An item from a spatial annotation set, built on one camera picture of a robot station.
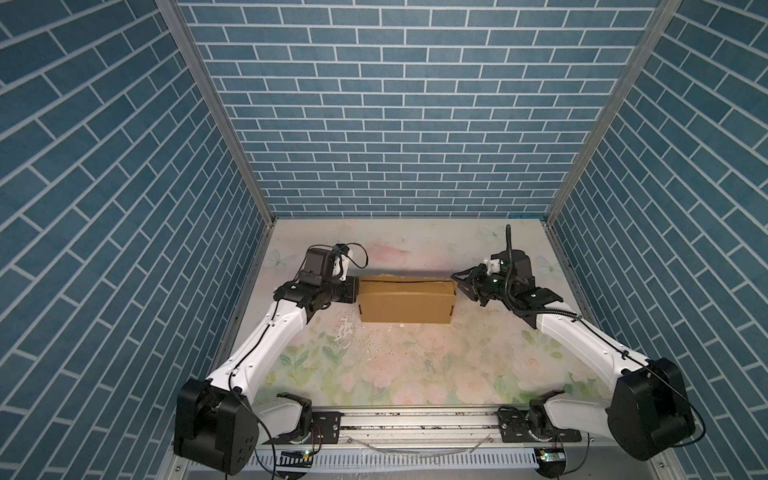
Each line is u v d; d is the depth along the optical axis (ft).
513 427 2.41
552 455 2.42
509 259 2.07
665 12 2.31
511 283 2.09
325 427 2.40
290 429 2.00
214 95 2.77
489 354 2.84
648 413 1.32
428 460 2.53
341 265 2.21
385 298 2.65
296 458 2.37
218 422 1.27
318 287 2.00
